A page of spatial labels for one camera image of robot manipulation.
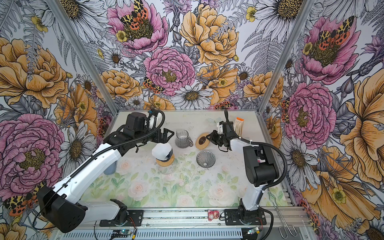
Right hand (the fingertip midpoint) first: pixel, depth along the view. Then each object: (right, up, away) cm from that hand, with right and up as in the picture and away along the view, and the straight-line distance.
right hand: (207, 140), depth 95 cm
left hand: (-22, +4, -19) cm, 30 cm away
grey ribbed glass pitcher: (-15, 0, +1) cm, 15 cm away
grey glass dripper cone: (-1, -11, -3) cm, 12 cm away
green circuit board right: (+21, -40, -24) cm, 51 cm away
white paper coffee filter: (-26, -4, -13) cm, 29 cm away
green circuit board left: (-40, -40, -24) cm, 62 cm away
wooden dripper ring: (-3, -4, 0) cm, 6 cm away
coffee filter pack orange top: (+21, +9, +5) cm, 24 cm away
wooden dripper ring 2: (-22, -11, -15) cm, 29 cm away
